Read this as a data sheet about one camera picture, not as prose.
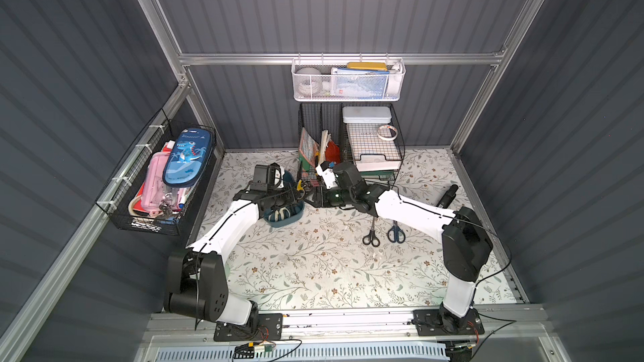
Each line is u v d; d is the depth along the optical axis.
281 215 0.96
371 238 0.92
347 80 0.87
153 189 0.68
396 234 0.93
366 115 1.01
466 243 0.47
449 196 1.02
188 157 0.70
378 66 0.89
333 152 1.12
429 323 0.73
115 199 0.60
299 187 0.87
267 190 0.67
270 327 0.74
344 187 0.68
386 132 0.99
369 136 0.97
